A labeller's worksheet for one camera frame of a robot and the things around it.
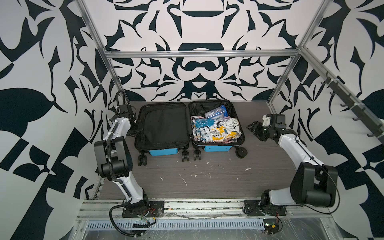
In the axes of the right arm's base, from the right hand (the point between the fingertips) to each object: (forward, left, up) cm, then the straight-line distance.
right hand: (252, 127), depth 87 cm
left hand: (+3, +69, -3) cm, 69 cm away
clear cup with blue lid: (+17, +16, -6) cm, 24 cm away
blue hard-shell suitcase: (+4, +53, -6) cm, 53 cm away
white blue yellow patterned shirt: (+2, +16, -6) cm, 18 cm away
